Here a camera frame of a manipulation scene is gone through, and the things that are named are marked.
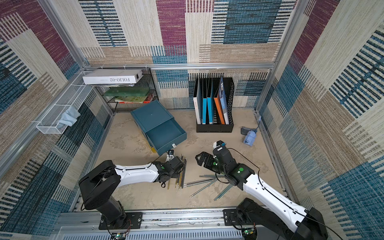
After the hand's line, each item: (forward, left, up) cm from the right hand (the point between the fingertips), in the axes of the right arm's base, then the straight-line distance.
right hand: (201, 158), depth 77 cm
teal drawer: (+13, +19, +1) cm, 23 cm away
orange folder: (+30, -11, +10) cm, 34 cm away
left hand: (0, +16, -17) cm, 24 cm away
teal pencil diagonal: (-10, -2, -15) cm, 18 cm away
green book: (+43, +46, +10) cm, 64 cm away
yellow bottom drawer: (+5, +25, 0) cm, 26 cm away
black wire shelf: (+43, +46, +5) cm, 63 cm away
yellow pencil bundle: (-3, +12, -15) cm, 20 cm away
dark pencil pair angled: (-8, +8, -16) cm, 20 cm away
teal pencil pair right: (-12, -12, -15) cm, 23 cm away
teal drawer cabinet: (+24, +28, +7) cm, 38 cm away
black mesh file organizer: (+31, -9, +8) cm, 34 cm away
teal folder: (+33, -4, +15) cm, 37 cm away
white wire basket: (+28, +67, +19) cm, 75 cm away
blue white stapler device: (+21, -32, -8) cm, 39 cm away
